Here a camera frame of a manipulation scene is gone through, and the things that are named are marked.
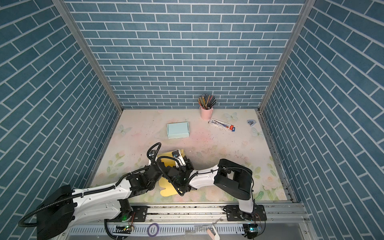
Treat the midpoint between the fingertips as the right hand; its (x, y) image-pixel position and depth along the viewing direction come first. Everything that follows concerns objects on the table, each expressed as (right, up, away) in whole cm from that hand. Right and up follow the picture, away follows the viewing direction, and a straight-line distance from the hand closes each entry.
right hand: (182, 157), depth 87 cm
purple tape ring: (-12, -31, -17) cm, 37 cm away
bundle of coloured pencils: (+16, +36, +23) cm, 46 cm away
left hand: (-11, -2, -3) cm, 11 cm away
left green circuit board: (-25, -31, -17) cm, 43 cm away
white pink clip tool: (+17, -29, -20) cm, 39 cm away
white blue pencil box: (+27, +19, +24) cm, 41 cm away
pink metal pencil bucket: (+15, +27, +24) cm, 39 cm away
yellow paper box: (-5, +3, -16) cm, 17 cm away
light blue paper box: (-5, +15, +17) cm, 24 cm away
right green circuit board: (+35, -30, -16) cm, 49 cm away
